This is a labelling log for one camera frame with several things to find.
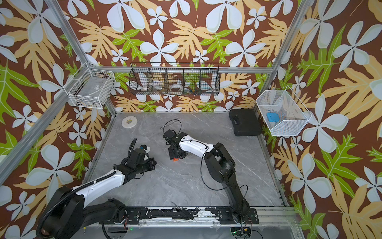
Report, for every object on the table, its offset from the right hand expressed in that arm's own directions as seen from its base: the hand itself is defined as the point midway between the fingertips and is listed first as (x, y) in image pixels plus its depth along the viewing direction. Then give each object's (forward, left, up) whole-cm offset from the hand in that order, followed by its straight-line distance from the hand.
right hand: (174, 155), depth 94 cm
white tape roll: (+30, +38, -2) cm, 48 cm away
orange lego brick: (-3, -1, 0) cm, 3 cm away
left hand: (-5, +9, +3) cm, 11 cm away
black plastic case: (+28, -53, +1) cm, 60 cm away
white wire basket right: (+14, -64, +24) cm, 70 cm away
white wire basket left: (+27, +48, +32) cm, 64 cm away
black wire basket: (+41, 0, +29) cm, 50 cm away
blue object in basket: (+11, -57, +24) cm, 63 cm away
